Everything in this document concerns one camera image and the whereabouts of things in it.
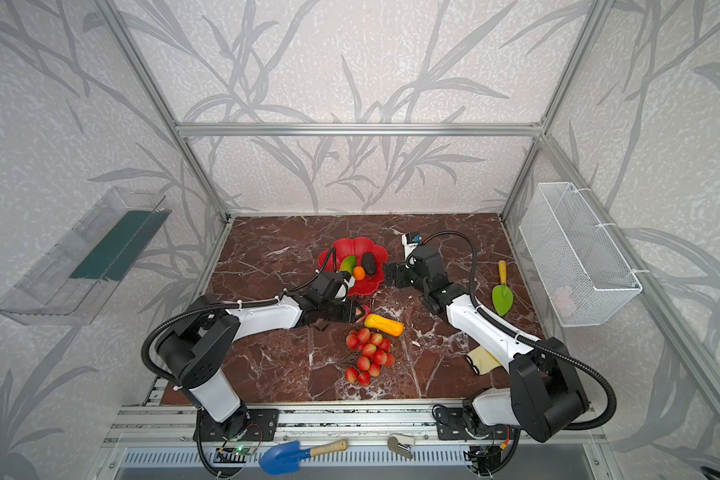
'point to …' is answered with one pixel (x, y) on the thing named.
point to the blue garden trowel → (283, 458)
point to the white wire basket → (585, 277)
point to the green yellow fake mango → (348, 264)
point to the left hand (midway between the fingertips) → (365, 305)
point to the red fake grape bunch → (371, 353)
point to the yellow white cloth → (484, 361)
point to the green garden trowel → (502, 295)
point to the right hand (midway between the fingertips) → (398, 253)
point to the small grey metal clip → (401, 444)
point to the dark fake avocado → (369, 263)
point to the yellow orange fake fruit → (384, 324)
